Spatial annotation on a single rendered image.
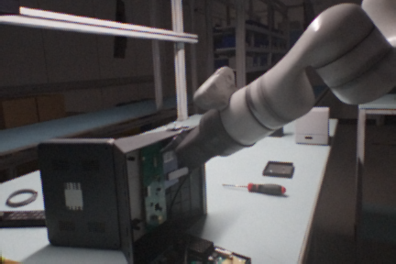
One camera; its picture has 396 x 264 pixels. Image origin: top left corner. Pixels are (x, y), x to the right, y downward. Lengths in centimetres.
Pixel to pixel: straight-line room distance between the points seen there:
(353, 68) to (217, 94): 17
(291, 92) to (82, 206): 44
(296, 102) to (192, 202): 41
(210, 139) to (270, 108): 11
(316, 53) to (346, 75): 4
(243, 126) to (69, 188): 37
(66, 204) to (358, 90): 53
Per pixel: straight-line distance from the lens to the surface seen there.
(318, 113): 130
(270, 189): 83
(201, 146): 46
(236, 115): 40
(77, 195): 64
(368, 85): 35
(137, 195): 56
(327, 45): 33
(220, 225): 70
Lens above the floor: 133
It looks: 9 degrees down
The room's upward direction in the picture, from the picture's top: 3 degrees counter-clockwise
